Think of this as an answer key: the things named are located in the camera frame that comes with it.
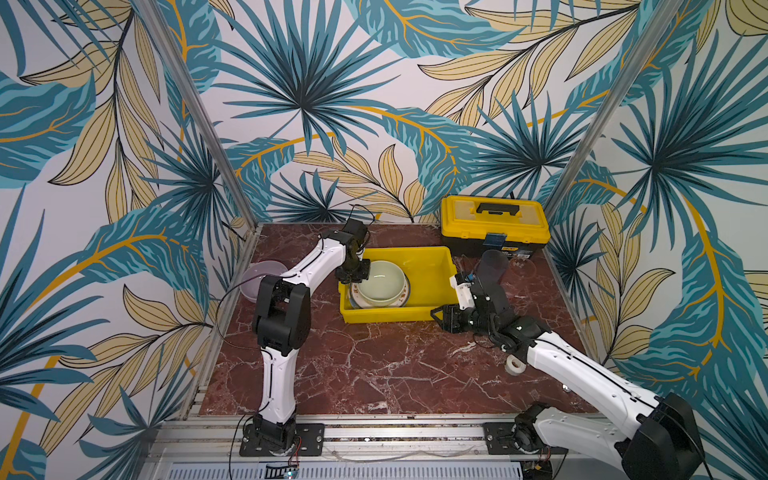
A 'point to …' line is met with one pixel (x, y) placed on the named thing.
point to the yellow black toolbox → (473, 224)
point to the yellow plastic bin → (430, 270)
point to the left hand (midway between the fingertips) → (362, 278)
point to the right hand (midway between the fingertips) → (434, 313)
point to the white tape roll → (511, 369)
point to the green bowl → (385, 284)
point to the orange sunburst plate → (358, 303)
